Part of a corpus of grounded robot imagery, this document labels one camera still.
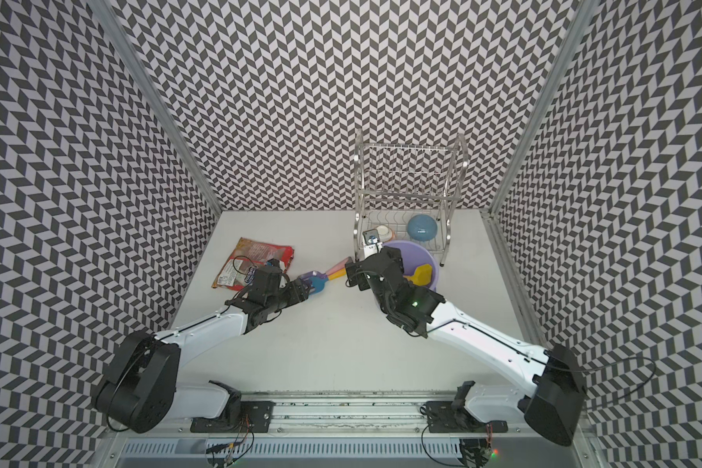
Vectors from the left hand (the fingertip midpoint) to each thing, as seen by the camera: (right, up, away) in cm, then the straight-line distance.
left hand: (301, 291), depth 90 cm
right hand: (+21, +11, -16) cm, 29 cm away
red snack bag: (-23, +10, +12) cm, 27 cm away
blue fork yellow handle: (+5, +2, +6) cm, 7 cm away
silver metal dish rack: (+32, +30, -8) cm, 45 cm away
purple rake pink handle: (0, +4, +6) cm, 7 cm away
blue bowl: (+41, +20, +14) cm, 48 cm away
